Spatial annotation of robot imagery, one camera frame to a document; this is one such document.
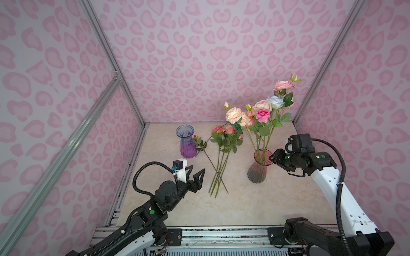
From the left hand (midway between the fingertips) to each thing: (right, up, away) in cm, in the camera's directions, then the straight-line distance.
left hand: (199, 166), depth 69 cm
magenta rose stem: (+17, +8, +34) cm, 39 cm away
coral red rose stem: (+9, +11, +38) cm, 41 cm away
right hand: (+34, +3, +6) cm, 34 cm away
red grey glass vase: (+30, -6, +17) cm, 35 cm away
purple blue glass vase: (-9, +5, +34) cm, 35 cm away
